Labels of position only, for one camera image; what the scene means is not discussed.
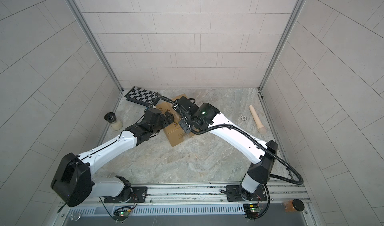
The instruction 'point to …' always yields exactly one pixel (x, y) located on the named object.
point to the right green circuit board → (251, 211)
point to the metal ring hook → (75, 216)
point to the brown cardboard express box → (175, 132)
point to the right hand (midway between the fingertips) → (186, 123)
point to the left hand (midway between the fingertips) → (172, 117)
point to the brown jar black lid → (295, 204)
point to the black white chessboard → (142, 96)
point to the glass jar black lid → (115, 124)
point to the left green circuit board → (121, 216)
